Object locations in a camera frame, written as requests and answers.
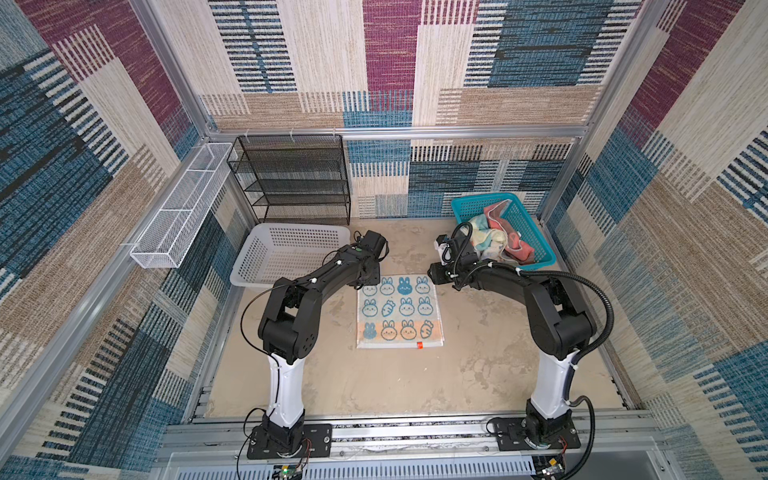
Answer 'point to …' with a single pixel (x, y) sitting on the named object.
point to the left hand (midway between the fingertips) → (367, 273)
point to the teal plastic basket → (468, 205)
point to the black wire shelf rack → (294, 179)
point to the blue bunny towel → (402, 311)
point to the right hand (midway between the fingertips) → (435, 273)
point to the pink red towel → (516, 248)
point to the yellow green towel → (489, 243)
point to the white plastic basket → (273, 251)
